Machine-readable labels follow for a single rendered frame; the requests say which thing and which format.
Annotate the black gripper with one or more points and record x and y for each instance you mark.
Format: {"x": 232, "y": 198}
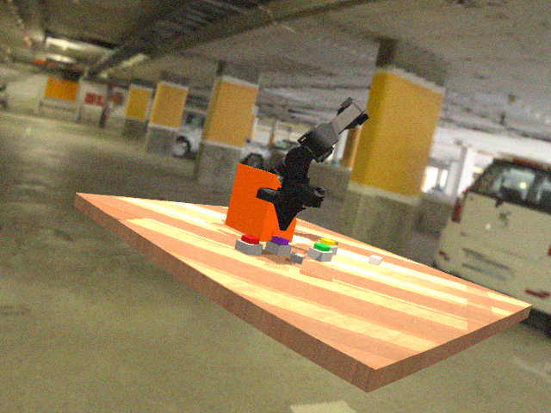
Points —
{"x": 286, "y": 207}

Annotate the red button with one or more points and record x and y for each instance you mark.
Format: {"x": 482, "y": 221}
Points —
{"x": 249, "y": 245}

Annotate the green button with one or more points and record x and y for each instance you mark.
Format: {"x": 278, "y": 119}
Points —
{"x": 320, "y": 252}

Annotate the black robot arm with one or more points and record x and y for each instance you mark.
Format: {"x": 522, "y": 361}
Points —
{"x": 318, "y": 142}

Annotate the purple button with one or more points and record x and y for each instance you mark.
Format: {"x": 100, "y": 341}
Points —
{"x": 278, "y": 246}

